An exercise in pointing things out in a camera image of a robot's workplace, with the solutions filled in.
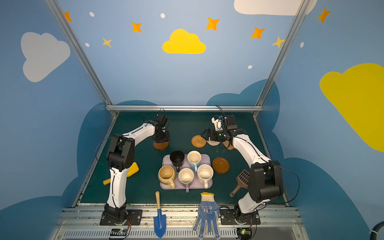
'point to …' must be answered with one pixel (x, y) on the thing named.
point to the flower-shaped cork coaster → (227, 145)
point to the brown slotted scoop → (242, 178)
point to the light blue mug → (194, 158)
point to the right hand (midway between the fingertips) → (208, 134)
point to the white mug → (205, 173)
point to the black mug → (177, 158)
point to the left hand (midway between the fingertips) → (166, 139)
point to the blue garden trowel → (160, 220)
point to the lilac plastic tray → (205, 159)
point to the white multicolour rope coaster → (213, 143)
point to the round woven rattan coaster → (198, 141)
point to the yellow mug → (166, 174)
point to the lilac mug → (186, 176)
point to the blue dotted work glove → (208, 213)
